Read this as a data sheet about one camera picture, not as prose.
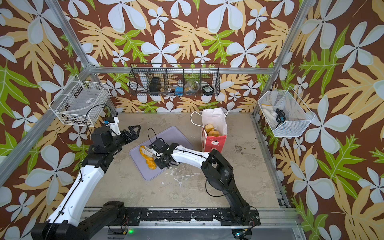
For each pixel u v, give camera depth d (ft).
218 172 1.68
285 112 2.76
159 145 2.31
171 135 3.47
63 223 1.26
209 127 3.22
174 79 3.22
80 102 2.57
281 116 2.65
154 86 3.25
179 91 3.12
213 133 3.03
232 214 2.17
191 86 3.06
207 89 3.14
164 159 2.13
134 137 2.22
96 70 3.06
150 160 3.04
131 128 2.21
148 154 2.99
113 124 2.18
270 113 2.75
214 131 3.06
